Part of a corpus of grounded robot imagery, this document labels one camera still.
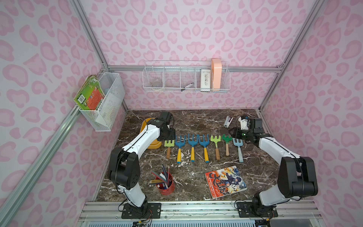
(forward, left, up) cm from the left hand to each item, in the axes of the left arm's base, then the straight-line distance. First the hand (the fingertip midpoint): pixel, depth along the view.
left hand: (170, 134), depth 90 cm
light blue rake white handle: (-1, -46, -11) cm, 48 cm away
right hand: (+3, -40, 0) cm, 40 cm away
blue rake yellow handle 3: (0, -23, -12) cm, 26 cm away
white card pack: (+27, -22, +21) cm, 41 cm away
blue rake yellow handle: (0, -6, -12) cm, 14 cm away
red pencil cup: (-31, 0, -3) cm, 32 cm away
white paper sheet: (+6, +34, +16) cm, 38 cm away
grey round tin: (+30, +10, +16) cm, 35 cm away
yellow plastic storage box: (-3, +9, -6) cm, 11 cm away
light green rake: (-1, +2, -12) cm, 12 cm away
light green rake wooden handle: (+3, -31, -12) cm, 33 cm away
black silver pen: (+25, -9, +17) cm, 32 cm away
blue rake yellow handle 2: (+1, -15, -12) cm, 19 cm away
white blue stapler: (+20, -43, -9) cm, 48 cm away
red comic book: (-26, -32, -11) cm, 43 cm away
